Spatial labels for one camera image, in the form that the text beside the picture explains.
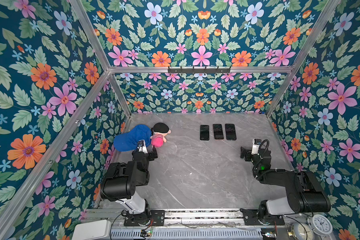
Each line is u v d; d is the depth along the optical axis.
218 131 1.10
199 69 0.93
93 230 0.66
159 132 1.01
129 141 1.00
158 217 0.74
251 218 0.73
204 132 1.10
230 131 1.08
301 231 0.66
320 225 0.69
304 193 0.44
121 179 0.48
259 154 0.73
